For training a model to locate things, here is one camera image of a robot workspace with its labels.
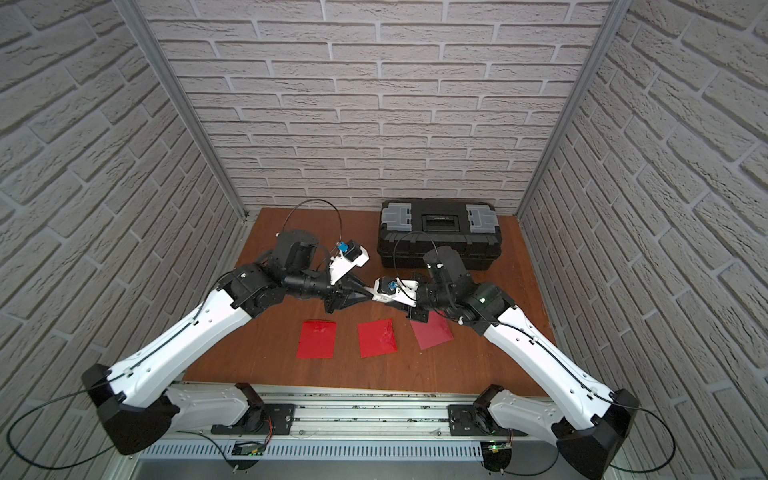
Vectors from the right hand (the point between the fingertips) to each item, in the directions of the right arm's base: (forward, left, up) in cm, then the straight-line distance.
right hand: (398, 290), depth 70 cm
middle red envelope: (-2, +6, -25) cm, 26 cm away
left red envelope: (0, +25, -26) cm, 36 cm away
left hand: (-3, +6, +5) cm, 8 cm away
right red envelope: (-1, -11, -26) cm, 28 cm away
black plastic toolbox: (+27, -6, -7) cm, 28 cm away
